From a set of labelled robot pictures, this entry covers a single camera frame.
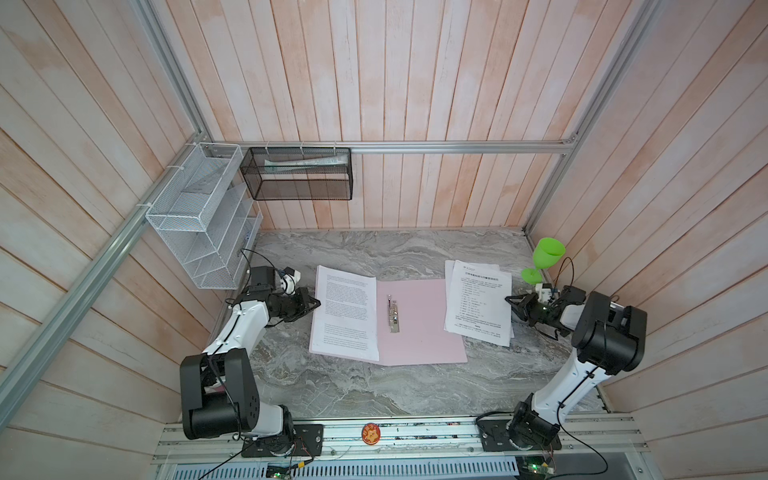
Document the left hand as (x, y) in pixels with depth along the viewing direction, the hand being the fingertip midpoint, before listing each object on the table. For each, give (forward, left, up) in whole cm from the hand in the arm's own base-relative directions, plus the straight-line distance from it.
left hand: (320, 307), depth 86 cm
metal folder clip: (+2, -22, -9) cm, 24 cm away
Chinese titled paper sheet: (+6, -50, -10) cm, 52 cm away
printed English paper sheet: (-3, -8, -3) cm, 9 cm away
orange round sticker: (-31, -15, -10) cm, 36 cm away
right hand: (+9, -61, -9) cm, 63 cm away
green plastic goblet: (+17, -71, +4) cm, 73 cm away
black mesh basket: (+46, +11, +14) cm, 49 cm away
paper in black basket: (+36, +13, +24) cm, 45 cm away
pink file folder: (-1, -28, -10) cm, 29 cm away
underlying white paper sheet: (+21, -43, -11) cm, 49 cm away
